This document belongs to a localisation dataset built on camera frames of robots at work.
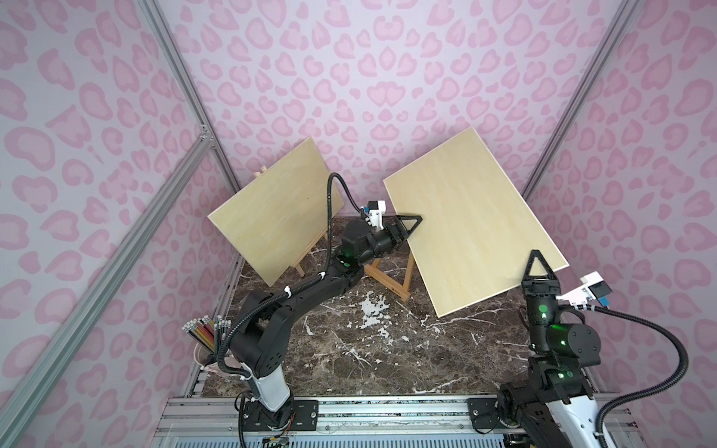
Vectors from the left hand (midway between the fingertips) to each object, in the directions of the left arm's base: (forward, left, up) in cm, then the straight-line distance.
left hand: (423, 225), depth 73 cm
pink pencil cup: (-25, +60, -24) cm, 69 cm away
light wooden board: (+10, +44, -8) cm, 46 cm away
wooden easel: (+5, +39, -25) cm, 46 cm away
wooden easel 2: (-1, +7, -27) cm, 28 cm away
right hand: (-13, -20, +7) cm, 25 cm away
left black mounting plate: (-39, +31, -32) cm, 59 cm away
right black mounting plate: (-38, -16, -32) cm, 52 cm away
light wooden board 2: (-5, -12, +3) cm, 13 cm away
